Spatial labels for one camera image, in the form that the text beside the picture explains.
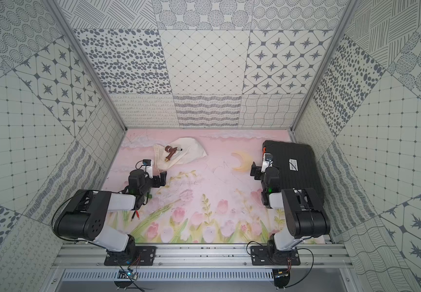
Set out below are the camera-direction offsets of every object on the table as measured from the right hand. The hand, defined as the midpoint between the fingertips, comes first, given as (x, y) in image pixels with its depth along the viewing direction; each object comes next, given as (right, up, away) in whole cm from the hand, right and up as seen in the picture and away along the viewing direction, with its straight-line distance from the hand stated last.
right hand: (263, 164), depth 94 cm
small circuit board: (-60, -41, -24) cm, 76 cm away
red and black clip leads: (-64, -22, -9) cm, 68 cm away
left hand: (-58, -3, 0) cm, 58 cm away
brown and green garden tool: (-52, +7, +12) cm, 54 cm away
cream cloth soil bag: (-39, +8, +10) cm, 41 cm away
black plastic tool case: (+18, 0, +1) cm, 18 cm away
